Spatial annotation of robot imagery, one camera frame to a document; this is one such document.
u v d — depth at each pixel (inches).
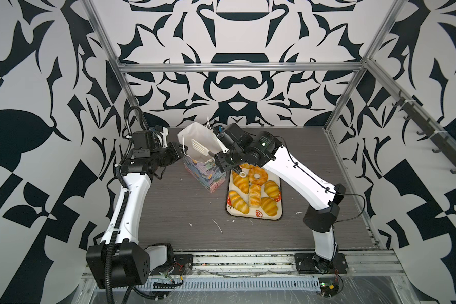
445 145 21.6
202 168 30.4
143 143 22.3
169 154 26.0
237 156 19.8
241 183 36.5
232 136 19.8
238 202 34.2
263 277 28.4
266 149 18.3
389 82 30.2
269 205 33.4
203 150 27.5
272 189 35.2
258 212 34.3
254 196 35.1
